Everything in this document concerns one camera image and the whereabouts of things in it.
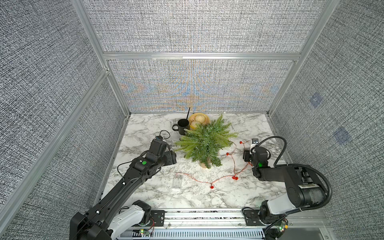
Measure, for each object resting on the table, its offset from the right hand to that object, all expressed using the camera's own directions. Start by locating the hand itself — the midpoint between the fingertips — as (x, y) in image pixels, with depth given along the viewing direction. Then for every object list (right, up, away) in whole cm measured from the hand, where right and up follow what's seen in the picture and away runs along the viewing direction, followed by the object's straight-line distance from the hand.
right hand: (250, 145), depth 94 cm
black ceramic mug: (-44, +13, +10) cm, 47 cm away
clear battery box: (-46, -20, -9) cm, 51 cm away
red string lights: (-13, -17, -8) cm, 23 cm away
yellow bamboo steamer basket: (-32, +18, +15) cm, 40 cm away
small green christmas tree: (-31, +4, -25) cm, 40 cm away
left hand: (-47, -3, -15) cm, 50 cm away
